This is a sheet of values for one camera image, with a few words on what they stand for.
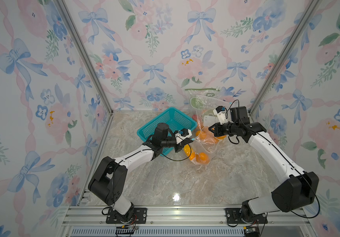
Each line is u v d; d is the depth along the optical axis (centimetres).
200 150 76
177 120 111
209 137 83
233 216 73
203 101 97
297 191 40
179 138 67
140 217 73
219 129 70
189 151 86
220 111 71
